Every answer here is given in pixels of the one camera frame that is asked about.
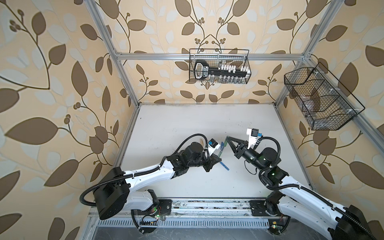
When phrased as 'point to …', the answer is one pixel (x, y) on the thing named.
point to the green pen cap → (225, 143)
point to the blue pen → (224, 165)
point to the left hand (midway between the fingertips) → (221, 158)
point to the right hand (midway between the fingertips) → (228, 140)
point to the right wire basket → (322, 100)
